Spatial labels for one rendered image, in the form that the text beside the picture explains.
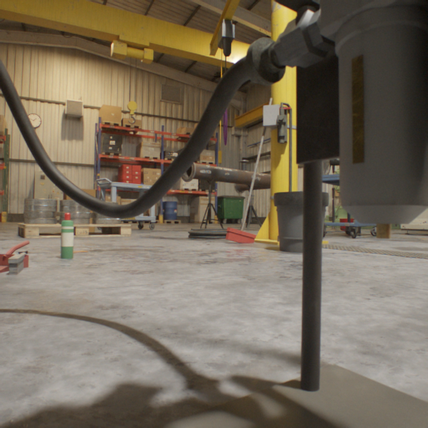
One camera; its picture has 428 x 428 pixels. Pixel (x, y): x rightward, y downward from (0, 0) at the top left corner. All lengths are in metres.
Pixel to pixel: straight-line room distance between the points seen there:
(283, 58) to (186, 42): 12.50
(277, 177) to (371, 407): 3.09
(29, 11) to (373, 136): 11.94
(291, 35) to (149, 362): 0.50
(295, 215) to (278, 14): 2.29
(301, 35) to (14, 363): 0.60
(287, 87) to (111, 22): 9.26
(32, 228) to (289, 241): 2.74
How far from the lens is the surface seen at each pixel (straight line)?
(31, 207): 4.30
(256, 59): 0.46
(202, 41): 13.22
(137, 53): 12.21
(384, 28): 0.34
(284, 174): 3.46
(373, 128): 0.31
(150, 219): 6.83
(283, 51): 0.44
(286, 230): 2.48
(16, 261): 1.53
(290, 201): 2.42
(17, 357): 0.66
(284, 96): 3.64
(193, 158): 0.58
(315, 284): 0.46
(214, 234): 3.74
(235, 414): 0.44
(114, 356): 0.62
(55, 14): 12.16
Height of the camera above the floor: 0.23
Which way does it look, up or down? 1 degrees up
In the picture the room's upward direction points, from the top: 1 degrees clockwise
